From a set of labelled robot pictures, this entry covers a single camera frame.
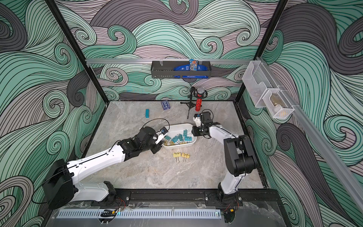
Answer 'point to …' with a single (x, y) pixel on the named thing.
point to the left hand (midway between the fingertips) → (162, 137)
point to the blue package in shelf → (186, 67)
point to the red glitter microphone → (198, 103)
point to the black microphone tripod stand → (192, 90)
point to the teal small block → (147, 113)
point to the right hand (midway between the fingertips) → (196, 131)
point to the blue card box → (165, 105)
